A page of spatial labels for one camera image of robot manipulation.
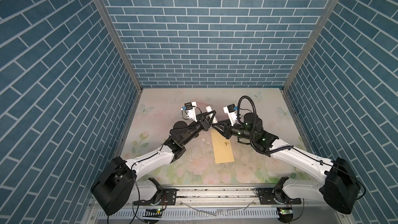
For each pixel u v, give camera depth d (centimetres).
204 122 66
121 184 41
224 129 68
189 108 66
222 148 92
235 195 75
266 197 74
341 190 40
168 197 74
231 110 66
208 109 71
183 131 57
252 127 57
